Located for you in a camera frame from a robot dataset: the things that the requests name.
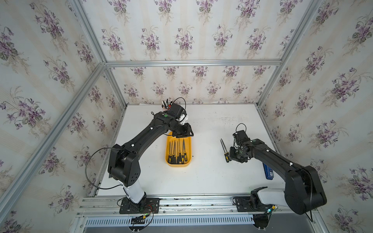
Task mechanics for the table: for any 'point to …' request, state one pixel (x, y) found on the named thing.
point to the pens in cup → (166, 104)
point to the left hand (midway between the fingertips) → (192, 135)
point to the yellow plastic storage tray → (170, 139)
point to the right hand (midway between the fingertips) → (232, 157)
